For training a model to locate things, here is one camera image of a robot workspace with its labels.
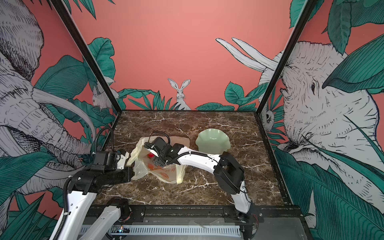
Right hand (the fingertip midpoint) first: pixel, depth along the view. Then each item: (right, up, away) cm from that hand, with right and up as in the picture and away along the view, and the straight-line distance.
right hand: (159, 151), depth 84 cm
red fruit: (-7, -3, +7) cm, 10 cm away
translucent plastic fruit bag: (-6, -3, -11) cm, 13 cm away
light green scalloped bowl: (+33, +4, +19) cm, 38 cm away
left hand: (-9, -8, -12) cm, 16 cm away
